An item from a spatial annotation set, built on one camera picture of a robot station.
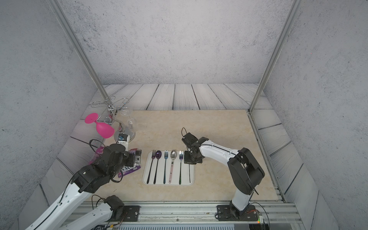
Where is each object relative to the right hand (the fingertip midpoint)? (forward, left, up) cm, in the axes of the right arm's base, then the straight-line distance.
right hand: (188, 162), depth 87 cm
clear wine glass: (+19, +35, +15) cm, 42 cm away
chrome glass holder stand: (+49, +64, +2) cm, 81 cm away
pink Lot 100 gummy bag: (+4, +56, +2) cm, 56 cm away
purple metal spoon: (+6, +19, -3) cm, 21 cm away
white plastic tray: (-2, +13, -4) cm, 14 cm away
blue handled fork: (+5, +15, -4) cm, 16 cm away
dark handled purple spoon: (-5, -1, -1) cm, 5 cm away
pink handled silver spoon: (+6, +10, -3) cm, 12 cm away
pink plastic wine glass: (+14, +50, +14) cm, 54 cm away
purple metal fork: (+7, +23, -3) cm, 24 cm away
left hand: (-3, +26, +18) cm, 32 cm away
